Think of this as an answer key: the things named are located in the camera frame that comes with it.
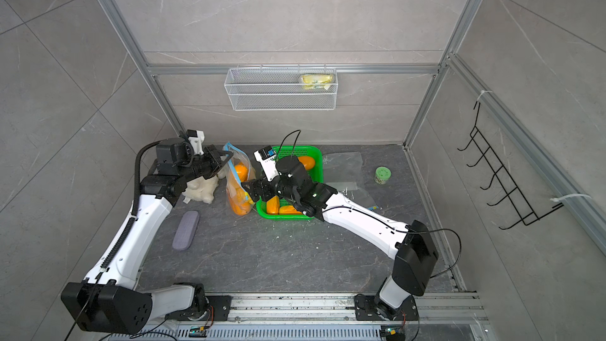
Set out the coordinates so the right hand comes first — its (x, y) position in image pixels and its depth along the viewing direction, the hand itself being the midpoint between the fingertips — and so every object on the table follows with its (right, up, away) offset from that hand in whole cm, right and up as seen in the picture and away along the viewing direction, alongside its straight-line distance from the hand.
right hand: (254, 178), depth 71 cm
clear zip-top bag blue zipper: (-8, -8, +10) cm, 15 cm away
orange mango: (-5, +2, +5) cm, 7 cm away
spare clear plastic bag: (+33, +1, +35) cm, 48 cm away
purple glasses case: (-29, -21, +16) cm, 39 cm away
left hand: (-7, +9, +2) cm, 12 cm away
